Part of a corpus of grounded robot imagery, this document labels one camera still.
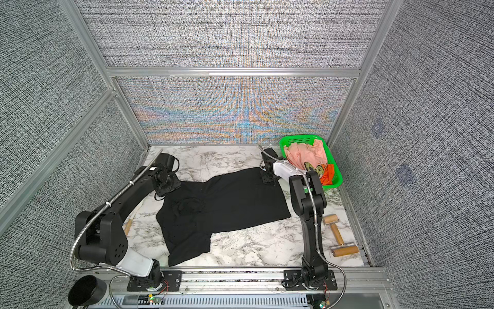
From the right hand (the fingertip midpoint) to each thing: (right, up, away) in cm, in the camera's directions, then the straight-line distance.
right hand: (269, 174), depth 104 cm
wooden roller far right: (+29, -31, -23) cm, 48 cm away
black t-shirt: (-40, -20, -14) cm, 47 cm away
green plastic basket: (+24, +20, +9) cm, 33 cm away
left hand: (-46, -4, -16) cm, 49 cm away
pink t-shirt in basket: (+15, +11, -4) cm, 19 cm away
